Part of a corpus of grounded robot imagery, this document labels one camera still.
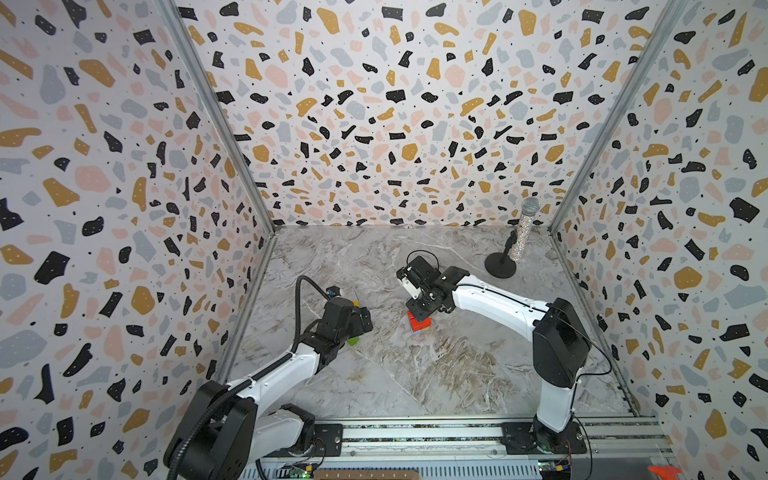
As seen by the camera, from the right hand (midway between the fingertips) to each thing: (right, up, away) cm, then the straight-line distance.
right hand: (412, 301), depth 87 cm
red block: (+2, -8, +5) cm, 10 cm away
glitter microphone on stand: (+34, +10, +22) cm, 41 cm away
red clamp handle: (+59, -37, -17) cm, 72 cm away
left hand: (-16, -3, 0) cm, 16 cm away
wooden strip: (-5, -36, -20) cm, 41 cm away
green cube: (-18, -13, +3) cm, 22 cm away
